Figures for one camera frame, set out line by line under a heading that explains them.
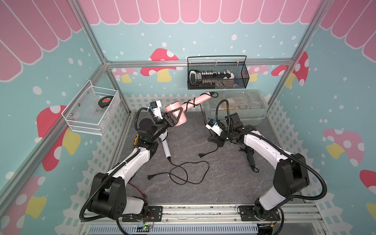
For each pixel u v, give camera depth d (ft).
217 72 3.00
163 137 3.28
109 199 1.38
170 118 2.16
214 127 2.44
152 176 2.84
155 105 2.20
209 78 2.87
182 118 2.30
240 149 3.15
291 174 1.46
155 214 2.45
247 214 2.43
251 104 3.31
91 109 2.56
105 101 2.57
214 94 2.39
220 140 2.44
